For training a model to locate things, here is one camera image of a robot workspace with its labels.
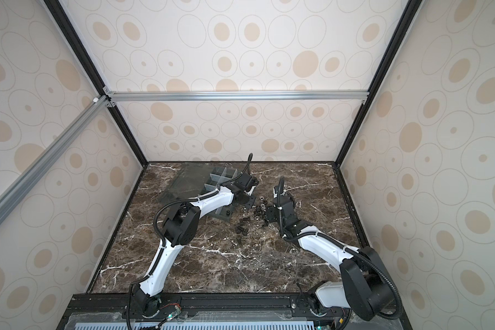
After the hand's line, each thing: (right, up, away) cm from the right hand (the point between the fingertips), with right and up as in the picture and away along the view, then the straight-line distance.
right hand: (283, 203), depth 89 cm
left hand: (-11, 0, +13) cm, 17 cm away
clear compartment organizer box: (-46, +10, +24) cm, 53 cm away
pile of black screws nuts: (-13, -7, +9) cm, 17 cm away
